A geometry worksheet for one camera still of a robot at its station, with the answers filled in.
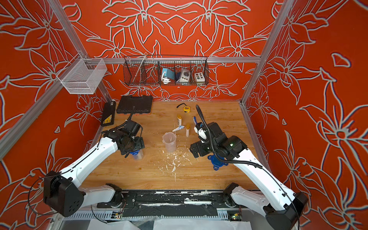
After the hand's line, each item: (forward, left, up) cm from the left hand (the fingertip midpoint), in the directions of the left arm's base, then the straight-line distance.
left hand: (138, 146), depth 82 cm
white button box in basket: (+43, -35, +18) cm, 58 cm away
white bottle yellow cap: (+23, -22, -3) cm, 32 cm away
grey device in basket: (+40, -25, +21) cm, 52 cm away
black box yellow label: (+26, +33, -9) cm, 43 cm away
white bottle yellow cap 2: (+15, -28, 0) cm, 32 cm away
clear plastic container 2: (+7, -17, -3) cm, 19 cm away
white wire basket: (+37, +43, +21) cm, 60 cm away
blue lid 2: (-3, -47, -9) cm, 48 cm away
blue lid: (-5, 0, +3) cm, 6 cm away
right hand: (-3, -32, +9) cm, 34 cm away
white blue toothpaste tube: (+21, -23, -9) cm, 32 cm away
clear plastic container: (-4, 0, -7) cm, 8 cm away
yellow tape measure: (+40, -26, -9) cm, 49 cm away
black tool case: (+39, +10, -5) cm, 40 cm away
